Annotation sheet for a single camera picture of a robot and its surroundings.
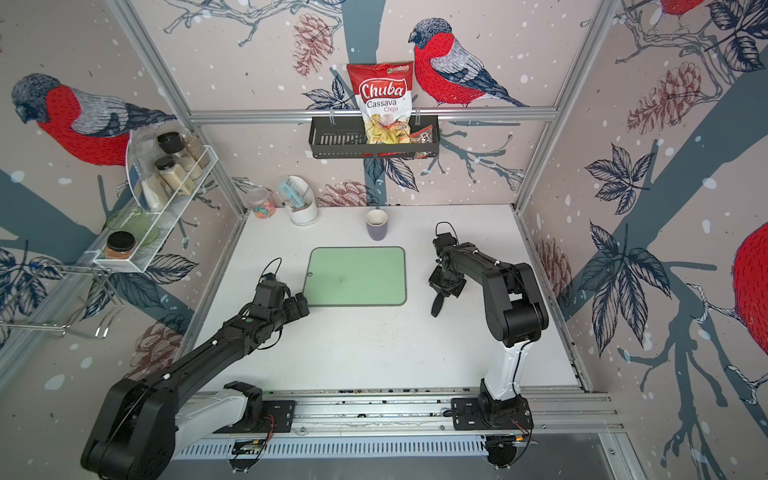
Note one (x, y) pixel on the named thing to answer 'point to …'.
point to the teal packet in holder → (292, 195)
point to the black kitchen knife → (437, 304)
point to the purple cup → (376, 224)
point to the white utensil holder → (307, 215)
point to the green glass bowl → (135, 220)
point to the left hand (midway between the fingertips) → (299, 297)
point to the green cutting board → (355, 276)
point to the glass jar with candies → (262, 202)
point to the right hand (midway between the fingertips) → (437, 291)
